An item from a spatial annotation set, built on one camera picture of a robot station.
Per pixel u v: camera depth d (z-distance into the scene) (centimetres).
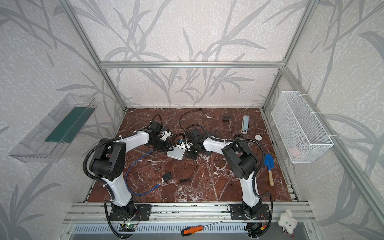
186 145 84
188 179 85
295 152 72
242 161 52
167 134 91
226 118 112
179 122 112
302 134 62
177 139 105
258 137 104
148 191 80
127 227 71
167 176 85
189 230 67
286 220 68
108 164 50
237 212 73
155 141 80
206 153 96
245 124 103
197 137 78
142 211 74
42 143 63
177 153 93
